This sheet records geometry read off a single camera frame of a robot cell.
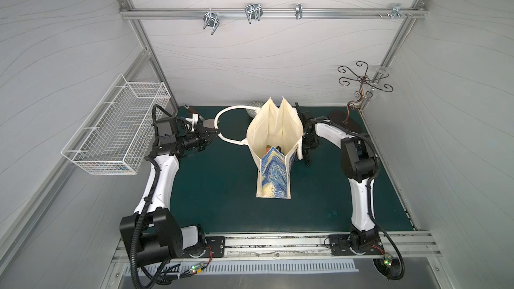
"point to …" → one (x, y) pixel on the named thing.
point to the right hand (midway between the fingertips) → (305, 146)
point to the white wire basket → (119, 135)
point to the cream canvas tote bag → (274, 136)
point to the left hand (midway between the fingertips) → (220, 132)
